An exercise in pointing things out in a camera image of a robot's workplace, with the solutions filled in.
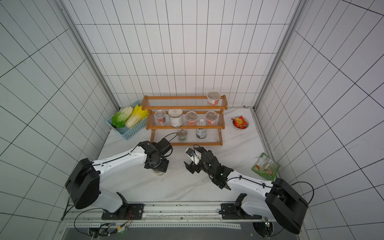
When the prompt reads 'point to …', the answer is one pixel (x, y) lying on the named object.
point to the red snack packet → (240, 122)
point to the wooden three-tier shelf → (184, 120)
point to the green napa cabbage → (119, 118)
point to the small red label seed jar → (160, 116)
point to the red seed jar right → (211, 118)
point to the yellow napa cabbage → (137, 114)
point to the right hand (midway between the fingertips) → (186, 155)
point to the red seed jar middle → (191, 117)
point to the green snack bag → (266, 167)
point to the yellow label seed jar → (158, 172)
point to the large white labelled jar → (175, 117)
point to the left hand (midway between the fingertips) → (155, 169)
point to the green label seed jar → (182, 134)
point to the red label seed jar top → (213, 97)
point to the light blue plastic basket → (125, 132)
